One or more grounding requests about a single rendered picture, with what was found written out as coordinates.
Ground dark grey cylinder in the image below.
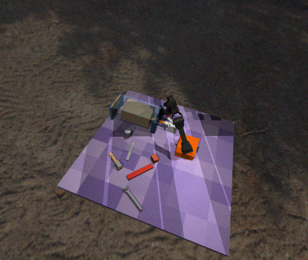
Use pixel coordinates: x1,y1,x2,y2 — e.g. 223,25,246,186
125,129,131,138

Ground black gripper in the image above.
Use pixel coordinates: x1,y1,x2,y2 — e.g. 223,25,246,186
160,108,172,116

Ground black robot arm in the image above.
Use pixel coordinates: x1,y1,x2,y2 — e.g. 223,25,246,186
164,95,193,154

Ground red flat bar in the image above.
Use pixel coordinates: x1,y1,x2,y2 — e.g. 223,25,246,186
127,164,153,180

